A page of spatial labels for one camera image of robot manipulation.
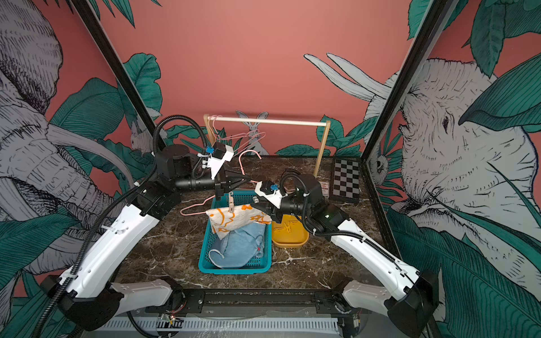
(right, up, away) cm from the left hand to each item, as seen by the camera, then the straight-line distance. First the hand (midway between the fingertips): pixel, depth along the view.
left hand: (248, 176), depth 58 cm
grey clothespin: (+2, -7, +4) cm, 8 cm away
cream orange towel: (-10, -15, +9) cm, 20 cm away
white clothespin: (-6, -8, +6) cm, 11 cm away
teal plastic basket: (-18, -26, +24) cm, 40 cm away
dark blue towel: (-7, -29, +26) cm, 39 cm away
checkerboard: (+43, -4, +48) cm, 65 cm away
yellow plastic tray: (+14, -25, +32) cm, 43 cm away
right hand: (+1, -7, +6) cm, 9 cm away
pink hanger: (-9, +16, +24) cm, 31 cm away
